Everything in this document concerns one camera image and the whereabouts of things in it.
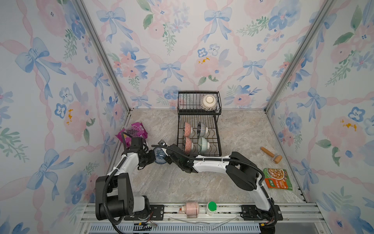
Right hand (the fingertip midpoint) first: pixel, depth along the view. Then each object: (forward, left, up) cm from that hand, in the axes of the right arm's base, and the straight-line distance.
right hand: (166, 147), depth 88 cm
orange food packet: (-14, -66, -11) cm, 68 cm away
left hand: (-4, +8, -6) cm, 10 cm away
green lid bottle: (-31, -25, -1) cm, 40 cm away
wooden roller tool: (-2, -70, -9) cm, 71 cm away
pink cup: (-32, -15, -1) cm, 36 cm away
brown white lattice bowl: (+23, -26, +16) cm, 38 cm away
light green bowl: (+2, -22, 0) cm, 22 cm away
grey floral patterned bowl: (-1, -11, 0) cm, 11 cm away
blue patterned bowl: (-1, +5, -7) cm, 9 cm away
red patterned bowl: (+13, -13, +1) cm, 18 cm away
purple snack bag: (+15, +22, -3) cm, 27 cm away
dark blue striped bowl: (+13, -22, +1) cm, 26 cm away
